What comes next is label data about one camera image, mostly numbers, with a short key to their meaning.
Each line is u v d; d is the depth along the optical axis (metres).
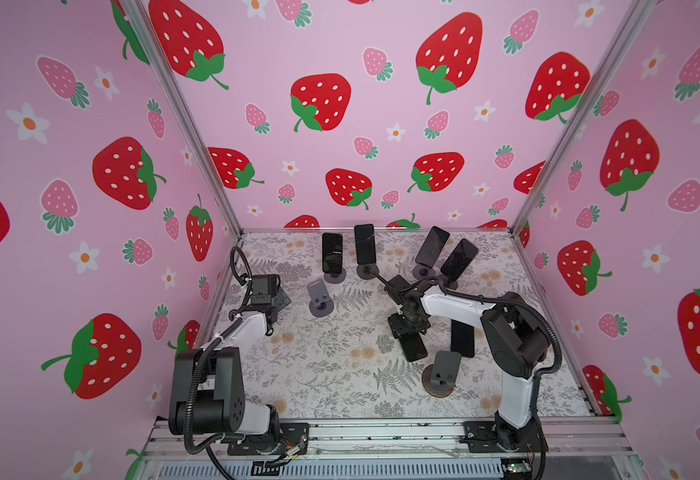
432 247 1.02
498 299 0.55
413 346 0.89
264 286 0.71
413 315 0.72
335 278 1.07
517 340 0.50
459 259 0.97
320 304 0.95
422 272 1.07
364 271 1.11
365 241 1.00
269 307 0.67
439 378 0.78
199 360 0.42
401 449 0.73
